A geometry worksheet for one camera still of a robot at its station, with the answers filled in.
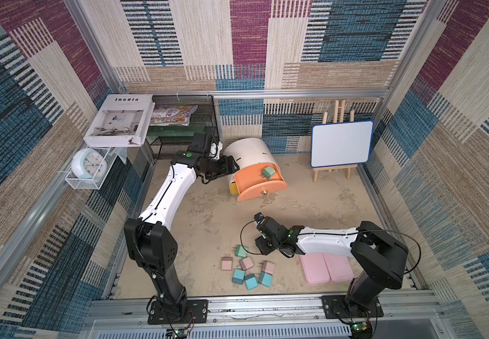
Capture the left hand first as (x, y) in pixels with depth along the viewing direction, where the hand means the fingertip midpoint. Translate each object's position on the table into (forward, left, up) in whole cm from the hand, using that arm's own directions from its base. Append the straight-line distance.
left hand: (231, 168), depth 83 cm
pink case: (-31, -34, -23) cm, 51 cm away
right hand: (-19, -11, -23) cm, 32 cm away
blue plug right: (-34, -12, -24) cm, 43 cm away
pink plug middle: (-28, -5, -24) cm, 37 cm away
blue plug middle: (-35, -7, -23) cm, 42 cm away
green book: (+21, +26, +3) cm, 33 cm away
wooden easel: (+25, -41, +3) cm, 49 cm away
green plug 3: (-23, -3, -26) cm, 34 cm away
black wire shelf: (+34, +39, -15) cm, 54 cm away
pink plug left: (-28, +3, -24) cm, 37 cm away
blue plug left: (-33, -2, -23) cm, 40 cm away
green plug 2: (-25, -12, -16) cm, 32 cm away
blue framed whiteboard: (+21, -51, -7) cm, 55 cm away
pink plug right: (-30, -13, -23) cm, 40 cm away
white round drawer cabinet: (+12, -7, -3) cm, 14 cm away
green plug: (+1, -14, -4) cm, 15 cm away
